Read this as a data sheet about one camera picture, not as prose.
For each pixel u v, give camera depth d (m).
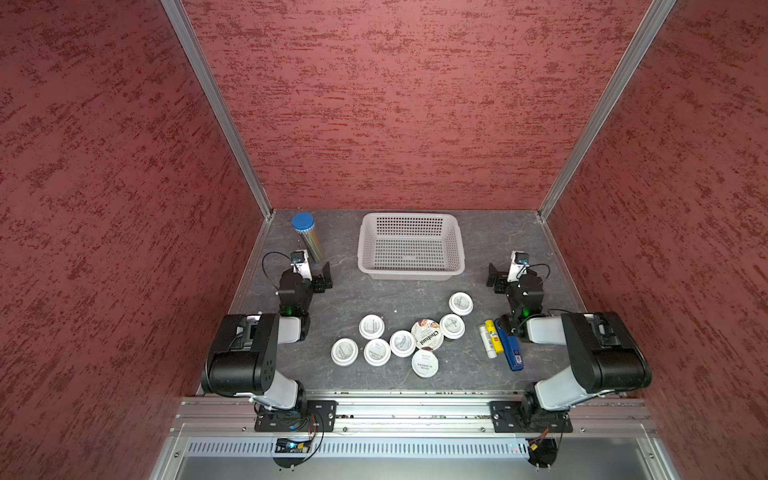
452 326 0.83
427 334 0.83
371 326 0.83
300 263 0.79
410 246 1.10
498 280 0.84
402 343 0.81
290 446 0.71
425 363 0.77
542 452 0.70
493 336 0.87
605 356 0.45
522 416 0.73
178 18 0.71
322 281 0.85
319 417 0.76
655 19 0.71
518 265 0.79
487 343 0.85
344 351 0.79
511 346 0.83
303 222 0.89
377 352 0.79
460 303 0.88
